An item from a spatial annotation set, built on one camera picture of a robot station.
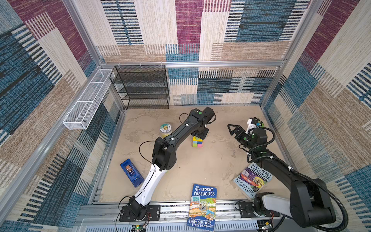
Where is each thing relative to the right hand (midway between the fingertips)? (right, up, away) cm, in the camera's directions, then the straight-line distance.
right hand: (230, 130), depth 86 cm
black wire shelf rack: (-59, +31, +23) cm, 71 cm away
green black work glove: (+11, +5, -9) cm, 15 cm away
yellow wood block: (-20, -6, +8) cm, 23 cm away
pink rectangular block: (-17, -11, +10) cm, 23 cm away
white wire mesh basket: (-77, +10, -13) cm, 79 cm away
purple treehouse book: (+11, -27, -4) cm, 30 cm away
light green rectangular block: (-20, -11, +10) cm, 25 cm away
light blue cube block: (-20, -8, +9) cm, 24 cm away
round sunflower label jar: (-40, 0, +11) cm, 41 cm away
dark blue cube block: (-18, -9, +8) cm, 21 cm away
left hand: (-17, -3, +6) cm, 18 cm away
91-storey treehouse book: (-18, -38, -13) cm, 44 cm away
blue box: (-56, -24, -4) cm, 61 cm away
